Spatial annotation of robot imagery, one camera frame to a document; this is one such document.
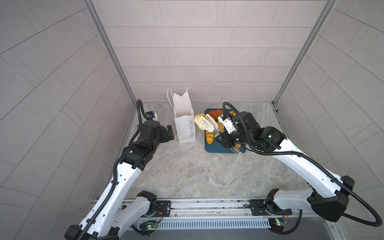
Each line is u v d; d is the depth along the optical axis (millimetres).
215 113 1117
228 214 708
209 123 656
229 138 587
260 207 709
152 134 504
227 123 605
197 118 693
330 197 385
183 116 768
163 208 707
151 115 595
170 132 639
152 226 644
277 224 680
